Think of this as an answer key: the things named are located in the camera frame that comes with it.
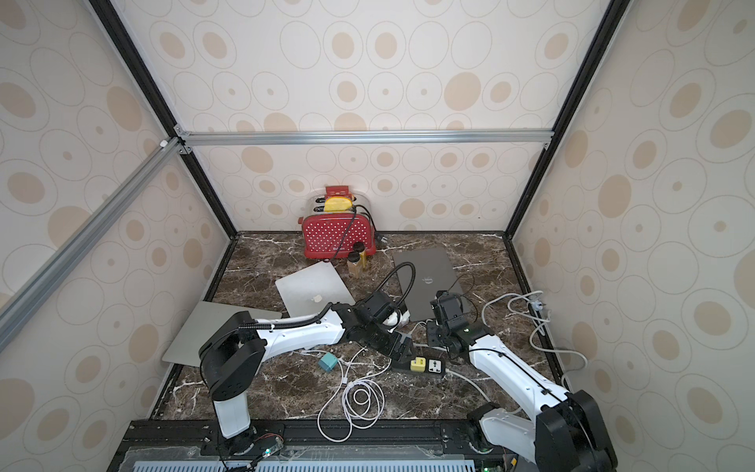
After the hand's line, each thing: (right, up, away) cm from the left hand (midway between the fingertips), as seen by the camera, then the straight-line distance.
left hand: (409, 353), depth 80 cm
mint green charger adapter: (-23, -4, +5) cm, 24 cm away
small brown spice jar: (-17, +24, +20) cm, 36 cm away
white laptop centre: (-32, +15, +20) cm, 41 cm away
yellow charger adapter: (+2, -3, 0) cm, 4 cm away
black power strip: (+7, -4, +3) cm, 9 cm away
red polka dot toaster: (-24, +39, +20) cm, 50 cm away
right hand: (+8, +5, +6) cm, 11 cm away
